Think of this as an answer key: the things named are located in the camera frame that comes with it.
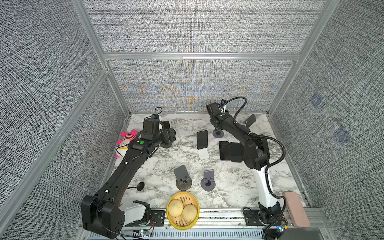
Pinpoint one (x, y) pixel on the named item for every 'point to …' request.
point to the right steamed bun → (189, 213)
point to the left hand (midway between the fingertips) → (168, 132)
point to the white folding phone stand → (203, 153)
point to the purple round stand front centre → (208, 183)
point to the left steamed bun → (175, 207)
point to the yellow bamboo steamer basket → (186, 198)
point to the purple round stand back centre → (218, 134)
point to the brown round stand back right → (250, 121)
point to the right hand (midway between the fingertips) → (220, 115)
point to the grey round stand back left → (167, 145)
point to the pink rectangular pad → (297, 211)
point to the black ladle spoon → (140, 187)
